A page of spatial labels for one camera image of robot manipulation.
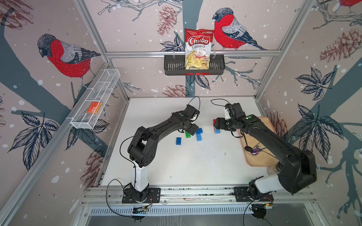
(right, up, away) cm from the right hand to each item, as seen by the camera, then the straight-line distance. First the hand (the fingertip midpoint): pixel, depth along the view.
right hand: (218, 124), depth 85 cm
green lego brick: (-19, -9, +10) cm, 23 cm away
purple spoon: (+25, -18, +2) cm, 31 cm away
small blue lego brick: (-25, -12, +8) cm, 29 cm away
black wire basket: (-27, +39, +9) cm, 48 cm away
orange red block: (-67, +10, -15) cm, 70 cm away
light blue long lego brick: (+2, -6, +12) cm, 14 cm away
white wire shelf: (-72, +5, -16) cm, 73 cm away
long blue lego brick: (-11, -11, +10) cm, 18 cm away
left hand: (-15, -2, +7) cm, 16 cm away
